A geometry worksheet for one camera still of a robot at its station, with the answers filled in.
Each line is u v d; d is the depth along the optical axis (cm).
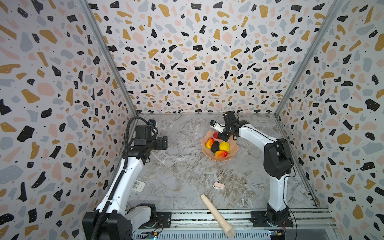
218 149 97
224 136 88
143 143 58
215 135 100
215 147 98
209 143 99
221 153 93
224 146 95
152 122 69
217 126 88
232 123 77
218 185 83
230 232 67
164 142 72
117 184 43
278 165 54
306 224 75
